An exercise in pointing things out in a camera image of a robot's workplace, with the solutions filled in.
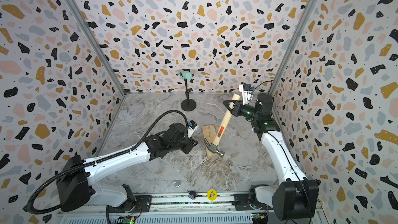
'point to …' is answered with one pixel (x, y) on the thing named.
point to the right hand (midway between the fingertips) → (227, 103)
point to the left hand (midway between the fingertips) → (198, 139)
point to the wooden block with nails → (209, 132)
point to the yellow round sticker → (212, 195)
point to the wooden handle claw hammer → (214, 146)
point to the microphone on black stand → (187, 104)
